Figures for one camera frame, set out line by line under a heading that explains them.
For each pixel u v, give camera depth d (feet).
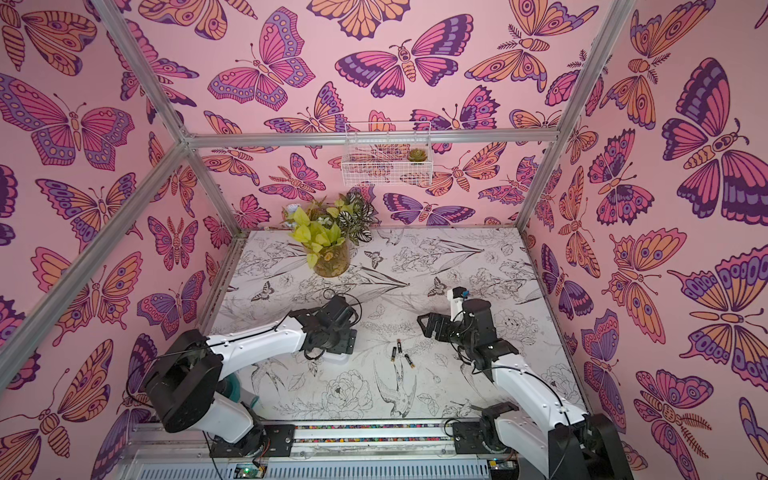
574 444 1.29
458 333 2.35
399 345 2.94
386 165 3.48
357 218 3.10
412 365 2.80
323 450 2.39
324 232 3.02
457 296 2.52
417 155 3.03
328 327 2.19
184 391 1.42
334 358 2.69
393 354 2.87
